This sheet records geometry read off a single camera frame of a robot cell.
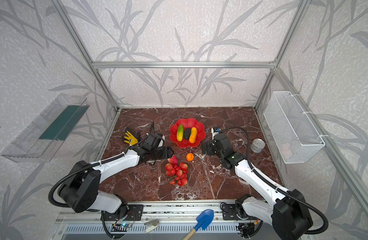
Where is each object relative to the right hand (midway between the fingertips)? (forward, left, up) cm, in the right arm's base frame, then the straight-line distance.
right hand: (209, 138), depth 84 cm
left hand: (-3, +22, -7) cm, 24 cm away
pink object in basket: (-11, -37, +5) cm, 39 cm away
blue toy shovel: (-38, +4, -15) cm, 41 cm away
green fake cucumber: (+12, +19, -12) cm, 25 cm away
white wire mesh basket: (-11, -33, +20) cm, 40 cm away
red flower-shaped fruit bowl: (+21, +14, -14) cm, 29 cm away
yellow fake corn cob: (+11, +10, -13) cm, 19 cm away
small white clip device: (-40, +29, -13) cm, 51 cm away
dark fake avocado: (+12, +14, -13) cm, 22 cm away
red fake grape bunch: (-16, +18, -9) cm, 26 cm away
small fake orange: (-6, +11, -13) cm, 18 cm away
